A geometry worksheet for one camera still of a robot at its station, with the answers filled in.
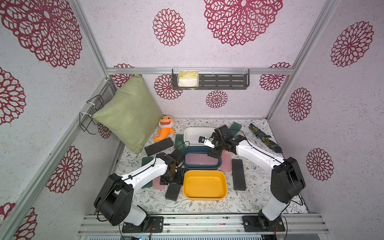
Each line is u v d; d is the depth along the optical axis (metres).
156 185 0.84
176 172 0.76
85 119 0.73
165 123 1.08
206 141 0.78
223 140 0.68
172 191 0.83
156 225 0.73
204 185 0.86
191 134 1.09
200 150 0.80
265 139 1.06
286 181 0.47
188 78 0.90
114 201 0.42
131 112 0.86
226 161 0.96
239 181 0.86
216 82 0.94
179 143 1.07
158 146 1.05
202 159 0.95
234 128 1.16
